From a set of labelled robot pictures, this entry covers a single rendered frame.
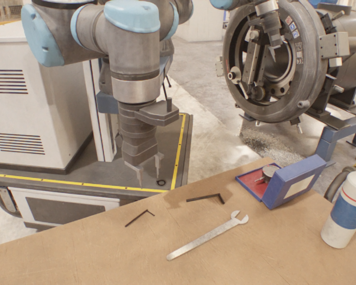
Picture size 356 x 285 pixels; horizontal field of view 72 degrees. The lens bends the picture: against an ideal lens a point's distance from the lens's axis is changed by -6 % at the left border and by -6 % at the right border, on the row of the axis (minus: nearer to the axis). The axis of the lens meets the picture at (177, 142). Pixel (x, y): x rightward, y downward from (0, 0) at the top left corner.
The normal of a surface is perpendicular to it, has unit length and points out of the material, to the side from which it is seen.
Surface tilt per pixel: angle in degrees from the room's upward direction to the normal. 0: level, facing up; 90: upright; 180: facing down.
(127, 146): 70
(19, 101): 90
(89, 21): 61
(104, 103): 90
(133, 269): 0
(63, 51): 108
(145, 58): 90
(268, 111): 90
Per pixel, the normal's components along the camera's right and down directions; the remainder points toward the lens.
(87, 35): -0.71, 0.39
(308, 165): 0.10, -0.76
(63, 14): 0.26, 0.68
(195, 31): 0.36, 0.50
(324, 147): -0.88, 0.23
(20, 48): -0.09, 0.52
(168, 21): 0.70, 0.23
